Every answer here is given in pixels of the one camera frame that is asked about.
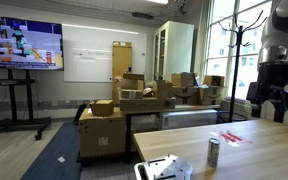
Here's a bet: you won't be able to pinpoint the small labelled cardboard box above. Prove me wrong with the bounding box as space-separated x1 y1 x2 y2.
121 88 144 100

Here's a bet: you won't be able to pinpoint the silver metal plate object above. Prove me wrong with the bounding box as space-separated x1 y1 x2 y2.
133 153 194 180

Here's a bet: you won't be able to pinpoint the open-flap cardboard box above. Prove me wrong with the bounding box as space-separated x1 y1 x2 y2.
120 72 146 92

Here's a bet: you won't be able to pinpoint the cardboard box with dark opening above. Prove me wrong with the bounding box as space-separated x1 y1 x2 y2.
202 74 226 88

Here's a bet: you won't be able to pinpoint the large cardboard box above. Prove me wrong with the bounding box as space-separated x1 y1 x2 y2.
78 106 127 160

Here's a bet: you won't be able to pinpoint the cardboard box with smile logo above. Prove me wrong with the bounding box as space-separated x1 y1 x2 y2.
198 85 227 107
171 86 201 106

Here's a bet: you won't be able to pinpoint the white glass-door cabinet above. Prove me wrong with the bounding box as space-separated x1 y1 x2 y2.
152 20 195 82

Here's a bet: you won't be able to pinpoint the slim silver drink can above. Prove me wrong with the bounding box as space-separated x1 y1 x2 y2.
206 137 221 168

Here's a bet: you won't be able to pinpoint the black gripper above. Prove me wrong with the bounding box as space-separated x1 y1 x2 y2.
246 61 288 124

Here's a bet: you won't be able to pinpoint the long flat cardboard box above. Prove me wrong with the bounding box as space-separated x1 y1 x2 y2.
119 96 177 112

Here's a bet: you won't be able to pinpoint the large window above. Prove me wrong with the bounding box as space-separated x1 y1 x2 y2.
204 0 274 102

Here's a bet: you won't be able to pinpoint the black coat rack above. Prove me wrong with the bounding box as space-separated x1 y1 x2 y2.
215 9 268 124

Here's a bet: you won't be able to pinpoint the wall whiteboard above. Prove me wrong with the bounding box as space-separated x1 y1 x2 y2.
61 23 149 83

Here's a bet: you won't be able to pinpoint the black TV stand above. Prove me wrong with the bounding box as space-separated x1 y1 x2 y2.
0 68 53 141

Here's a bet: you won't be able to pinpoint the narrow upright cardboard box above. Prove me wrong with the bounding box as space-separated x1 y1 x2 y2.
155 79 174 100

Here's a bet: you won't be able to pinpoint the plain cardboard box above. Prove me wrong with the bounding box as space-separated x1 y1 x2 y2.
170 71 199 89

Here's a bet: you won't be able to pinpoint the blue carpet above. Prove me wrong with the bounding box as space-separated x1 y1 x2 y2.
19 120 83 180

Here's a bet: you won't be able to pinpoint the large TV screen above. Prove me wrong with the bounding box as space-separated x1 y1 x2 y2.
0 14 65 71

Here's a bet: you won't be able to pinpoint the small open cardboard box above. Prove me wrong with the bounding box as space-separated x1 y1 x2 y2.
90 99 115 117

